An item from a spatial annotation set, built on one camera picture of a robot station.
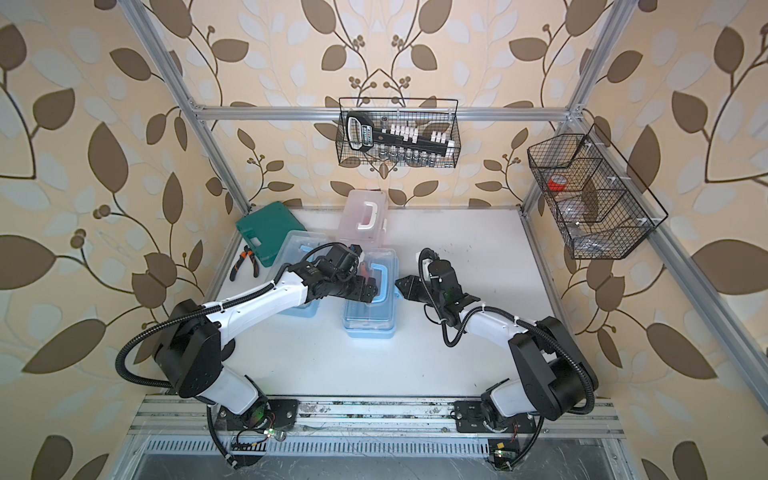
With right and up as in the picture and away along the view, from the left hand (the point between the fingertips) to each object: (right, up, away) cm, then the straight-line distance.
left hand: (362, 286), depth 86 cm
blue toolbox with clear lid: (-24, +11, +11) cm, 28 cm away
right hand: (+10, +1, +2) cm, 10 cm away
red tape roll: (+54, +29, -5) cm, 61 cm away
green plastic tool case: (-39, +17, +24) cm, 49 cm away
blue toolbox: (+4, -8, -5) cm, 11 cm away
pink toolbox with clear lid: (-1, +20, +17) cm, 26 cm away
